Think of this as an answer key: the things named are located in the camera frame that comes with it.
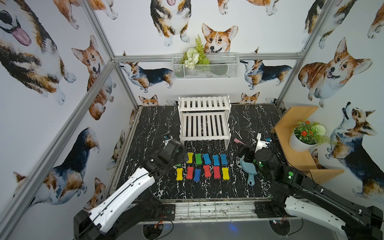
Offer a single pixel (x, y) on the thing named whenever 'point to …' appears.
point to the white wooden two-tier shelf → (205, 118)
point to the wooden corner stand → (284, 118)
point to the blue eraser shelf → (197, 176)
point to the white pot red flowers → (307, 135)
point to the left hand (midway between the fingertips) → (178, 150)
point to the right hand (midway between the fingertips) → (247, 142)
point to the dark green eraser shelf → (178, 165)
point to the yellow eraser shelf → (190, 157)
